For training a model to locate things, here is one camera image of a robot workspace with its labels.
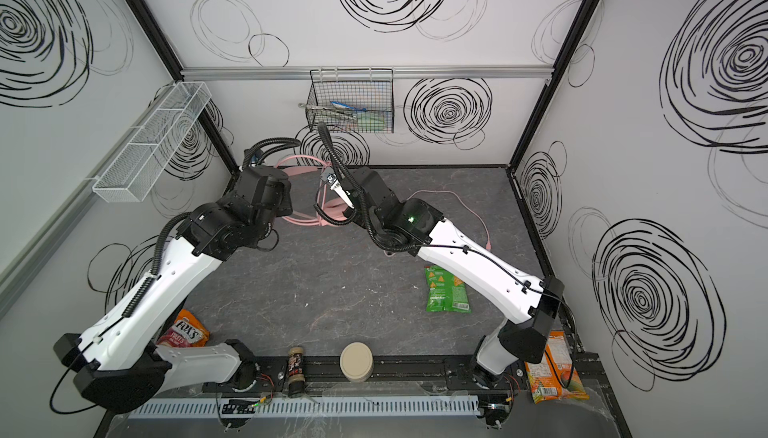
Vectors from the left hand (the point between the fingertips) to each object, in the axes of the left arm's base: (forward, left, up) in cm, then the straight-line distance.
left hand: (276, 189), depth 68 cm
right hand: (+1, -19, +1) cm, 19 cm away
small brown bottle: (-33, -5, -31) cm, 46 cm away
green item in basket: (+28, -19, -1) cm, 34 cm away
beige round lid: (-30, -19, -27) cm, 45 cm away
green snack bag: (-11, -43, -31) cm, 54 cm away
